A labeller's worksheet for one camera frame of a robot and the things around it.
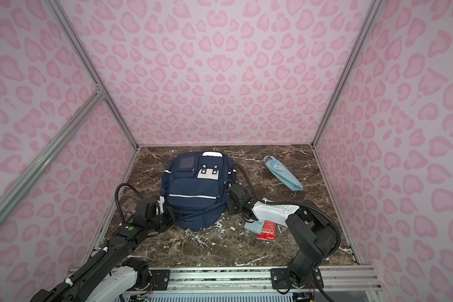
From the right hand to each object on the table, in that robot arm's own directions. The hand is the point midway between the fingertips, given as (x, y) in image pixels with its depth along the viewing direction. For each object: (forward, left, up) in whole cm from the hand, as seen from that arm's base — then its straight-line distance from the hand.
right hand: (232, 203), depth 90 cm
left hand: (-7, +22, +6) cm, 23 cm away
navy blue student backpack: (+7, +19, +3) cm, 20 cm away
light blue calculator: (-10, -11, -2) cm, 15 cm away
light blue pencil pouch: (+15, -28, +1) cm, 32 cm away
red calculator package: (-12, -16, -3) cm, 21 cm away
